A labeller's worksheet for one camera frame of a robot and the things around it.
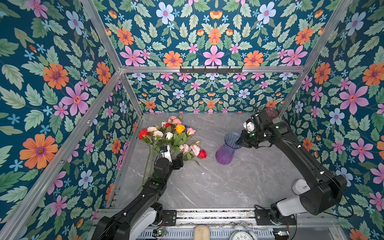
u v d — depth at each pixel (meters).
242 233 0.66
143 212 0.53
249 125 0.73
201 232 0.66
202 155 0.93
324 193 0.40
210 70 0.93
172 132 1.02
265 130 0.55
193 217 0.75
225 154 0.78
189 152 0.93
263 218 0.74
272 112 0.96
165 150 0.73
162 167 0.63
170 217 0.73
